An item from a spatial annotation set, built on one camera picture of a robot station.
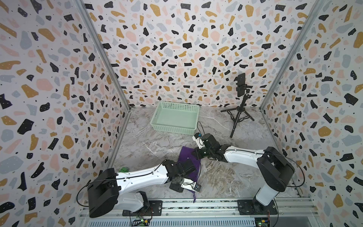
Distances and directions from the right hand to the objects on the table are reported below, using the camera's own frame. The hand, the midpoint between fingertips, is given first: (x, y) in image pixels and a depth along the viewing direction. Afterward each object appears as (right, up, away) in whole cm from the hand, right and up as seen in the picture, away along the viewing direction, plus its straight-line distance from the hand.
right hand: (191, 153), depth 87 cm
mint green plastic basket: (-12, +22, +22) cm, 34 cm away
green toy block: (-40, -9, -4) cm, 41 cm away
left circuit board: (-25, -31, -17) cm, 43 cm away
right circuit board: (+36, -31, -16) cm, 50 cm away
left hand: (-4, -14, -9) cm, 17 cm away
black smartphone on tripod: (+32, +42, +2) cm, 53 cm away
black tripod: (+34, +25, +13) cm, 44 cm away
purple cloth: (-4, -1, +7) cm, 8 cm away
